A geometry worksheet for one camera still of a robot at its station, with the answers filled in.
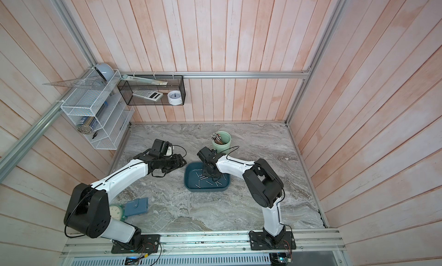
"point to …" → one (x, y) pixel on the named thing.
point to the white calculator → (151, 95)
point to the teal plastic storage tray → (194, 181)
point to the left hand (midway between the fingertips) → (182, 165)
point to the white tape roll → (174, 98)
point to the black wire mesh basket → (152, 90)
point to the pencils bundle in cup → (217, 138)
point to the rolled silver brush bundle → (86, 128)
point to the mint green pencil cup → (227, 139)
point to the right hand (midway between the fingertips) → (208, 172)
